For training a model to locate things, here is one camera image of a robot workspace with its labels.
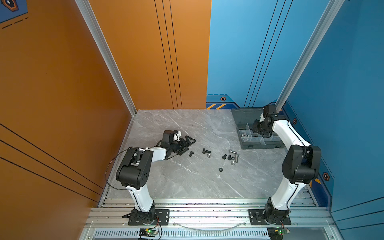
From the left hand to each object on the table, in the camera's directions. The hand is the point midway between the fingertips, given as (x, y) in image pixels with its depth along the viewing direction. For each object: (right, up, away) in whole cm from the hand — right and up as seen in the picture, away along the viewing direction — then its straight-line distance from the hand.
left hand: (193, 143), depth 94 cm
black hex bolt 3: (+23, -9, 0) cm, 25 cm away
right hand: (+38, +9, 0) cm, 39 cm away
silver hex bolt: (+27, -9, 0) cm, 29 cm away
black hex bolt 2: (+20, -9, 0) cm, 22 cm away
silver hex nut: (+10, -8, +2) cm, 13 cm away
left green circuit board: (-23, -40, -22) cm, 51 cm away
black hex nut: (+17, -15, -4) cm, 23 cm away
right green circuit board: (+40, -40, -24) cm, 61 cm away
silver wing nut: (+35, +5, +9) cm, 37 cm away
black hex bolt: (-1, -7, +3) cm, 7 cm away
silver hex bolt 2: (+26, -6, +3) cm, 26 cm away
